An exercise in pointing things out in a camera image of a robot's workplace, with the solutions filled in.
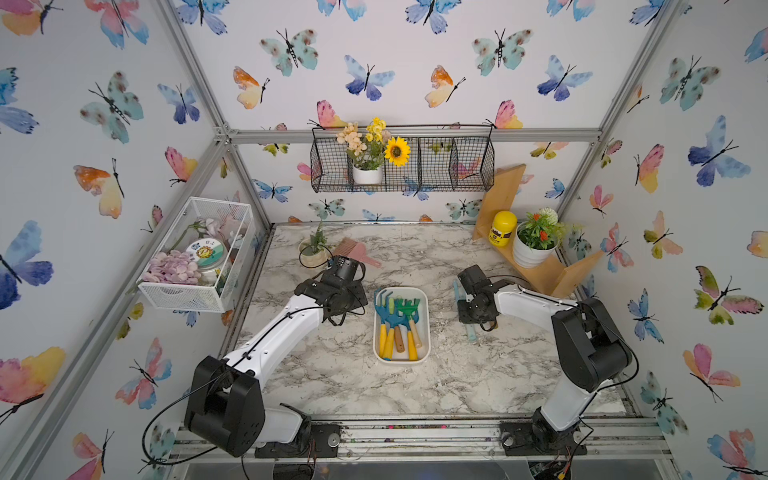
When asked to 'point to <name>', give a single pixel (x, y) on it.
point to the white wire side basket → (230, 223)
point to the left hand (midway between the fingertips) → (362, 294)
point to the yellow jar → (504, 222)
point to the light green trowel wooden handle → (417, 339)
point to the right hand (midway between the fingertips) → (469, 312)
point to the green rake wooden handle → (409, 306)
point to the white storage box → (401, 325)
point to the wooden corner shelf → (502, 193)
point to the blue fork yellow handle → (392, 321)
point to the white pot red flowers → (536, 238)
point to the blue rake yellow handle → (382, 313)
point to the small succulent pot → (314, 251)
